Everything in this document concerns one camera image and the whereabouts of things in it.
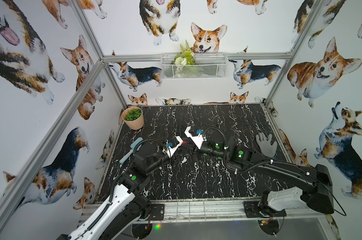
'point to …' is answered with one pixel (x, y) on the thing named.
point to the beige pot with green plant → (133, 117)
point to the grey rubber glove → (268, 149)
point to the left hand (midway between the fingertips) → (185, 141)
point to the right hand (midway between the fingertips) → (179, 144)
